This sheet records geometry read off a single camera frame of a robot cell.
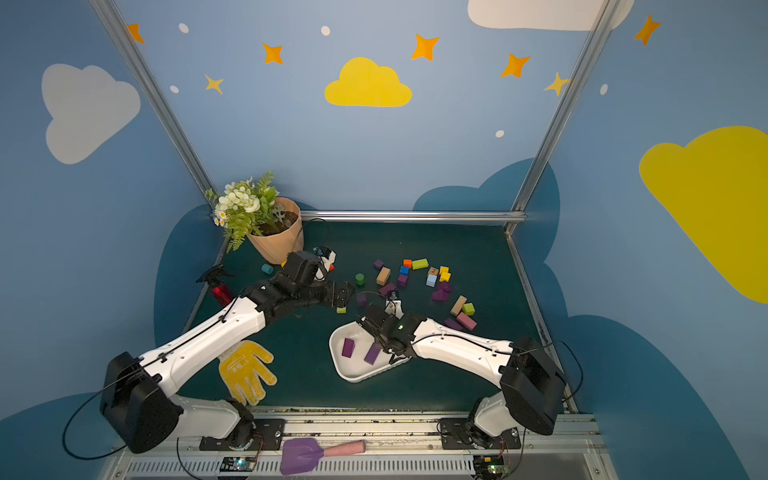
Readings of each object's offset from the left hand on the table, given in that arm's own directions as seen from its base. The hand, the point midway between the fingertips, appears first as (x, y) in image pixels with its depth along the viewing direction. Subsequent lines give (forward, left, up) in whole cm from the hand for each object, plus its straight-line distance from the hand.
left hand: (346, 286), depth 80 cm
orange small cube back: (+22, -18, -18) cm, 33 cm away
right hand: (-7, -13, -11) cm, 18 cm away
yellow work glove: (-19, +30, -20) cm, 40 cm away
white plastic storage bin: (-16, -2, -20) cm, 25 cm away
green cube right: (+3, -38, -17) cm, 42 cm away
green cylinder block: (+14, -1, -18) cm, 23 cm away
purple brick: (-10, 0, -18) cm, 21 cm away
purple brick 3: (+11, -11, -19) cm, 24 cm away
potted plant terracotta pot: (+20, +29, +9) cm, 36 cm away
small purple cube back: (+22, -8, -19) cm, 30 cm away
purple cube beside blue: (+15, -16, -18) cm, 29 cm away
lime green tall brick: (+2, +4, -18) cm, 18 cm away
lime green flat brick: (+23, -23, -20) cm, 39 cm away
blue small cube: (+19, -17, -18) cm, 31 cm away
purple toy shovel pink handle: (-37, +9, -19) cm, 43 cm away
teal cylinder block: (+19, +33, -19) cm, 42 cm away
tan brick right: (+5, -35, -19) cm, 40 cm away
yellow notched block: (+17, -31, -17) cm, 40 cm away
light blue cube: (+15, -27, -19) cm, 36 cm away
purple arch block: (+10, -30, -19) cm, 37 cm away
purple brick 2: (-12, -7, -19) cm, 24 cm away
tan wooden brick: (+16, -10, -18) cm, 26 cm away
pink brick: (-1, -37, -17) cm, 40 cm away
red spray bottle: (+5, +40, -4) cm, 41 cm away
